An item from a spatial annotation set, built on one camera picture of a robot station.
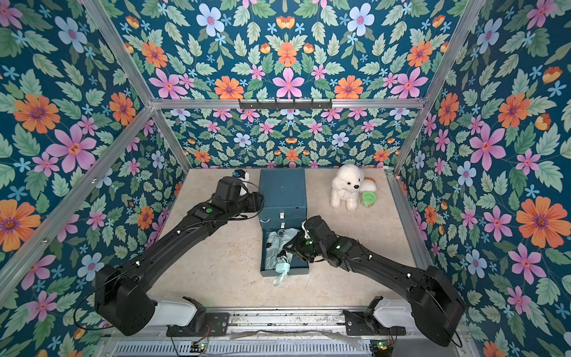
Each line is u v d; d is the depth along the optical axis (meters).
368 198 1.02
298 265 0.72
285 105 0.93
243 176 0.72
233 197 0.62
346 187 0.94
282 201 0.83
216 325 0.73
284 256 0.72
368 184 1.07
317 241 0.63
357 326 0.73
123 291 0.39
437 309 0.41
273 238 0.88
